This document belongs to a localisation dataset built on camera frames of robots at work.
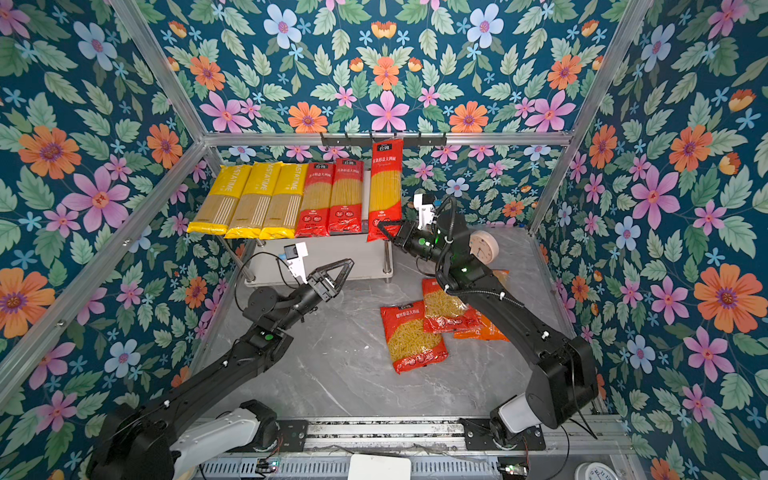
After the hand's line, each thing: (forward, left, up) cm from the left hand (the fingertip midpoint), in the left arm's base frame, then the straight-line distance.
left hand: (350, 261), depth 63 cm
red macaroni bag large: (-6, -12, -33) cm, 36 cm away
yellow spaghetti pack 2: (+21, +27, -1) cm, 34 cm away
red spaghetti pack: (+14, +9, 0) cm, 17 cm away
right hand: (+9, -7, +2) cm, 12 cm away
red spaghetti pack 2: (+22, +2, 0) cm, 22 cm away
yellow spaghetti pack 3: (+21, +18, -1) cm, 28 cm away
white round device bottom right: (-38, -52, -32) cm, 72 cm away
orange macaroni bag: (-3, -37, -33) cm, 50 cm away
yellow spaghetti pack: (+17, +35, -1) cm, 39 cm away
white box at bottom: (-35, -3, -31) cm, 46 cm away
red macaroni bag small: (+3, -24, -32) cm, 39 cm away
